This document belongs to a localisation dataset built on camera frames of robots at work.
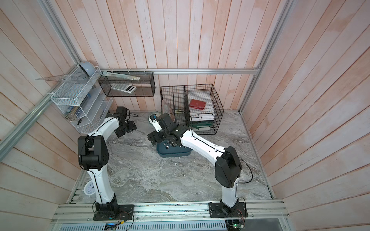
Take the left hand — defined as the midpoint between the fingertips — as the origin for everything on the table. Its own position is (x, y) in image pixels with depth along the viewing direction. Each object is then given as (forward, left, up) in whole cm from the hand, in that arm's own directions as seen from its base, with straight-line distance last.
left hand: (130, 130), depth 100 cm
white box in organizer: (+3, -52, +12) cm, 53 cm away
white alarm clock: (-38, +15, -4) cm, 41 cm away
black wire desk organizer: (+20, -32, +11) cm, 39 cm away
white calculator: (+21, +1, +20) cm, 29 cm away
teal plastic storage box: (-11, -28, -6) cm, 30 cm away
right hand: (-12, -21, +14) cm, 27 cm away
